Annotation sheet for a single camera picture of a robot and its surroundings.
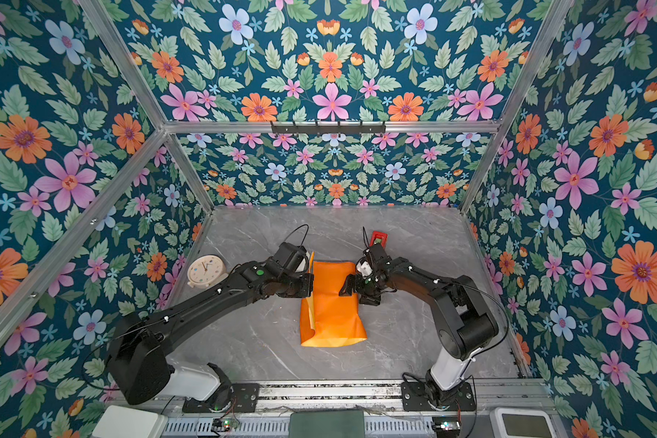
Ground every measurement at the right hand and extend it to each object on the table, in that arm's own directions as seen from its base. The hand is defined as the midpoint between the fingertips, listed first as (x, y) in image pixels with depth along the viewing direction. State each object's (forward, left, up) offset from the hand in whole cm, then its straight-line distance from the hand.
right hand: (355, 293), depth 89 cm
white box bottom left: (-37, +59, +1) cm, 69 cm away
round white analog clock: (+8, +54, -1) cm, 55 cm away
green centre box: (-35, +6, -3) cm, 36 cm away
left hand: (-3, +11, +9) cm, 14 cm away
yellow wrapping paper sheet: (-10, +8, +3) cm, 13 cm away
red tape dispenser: (+23, -9, +2) cm, 24 cm away
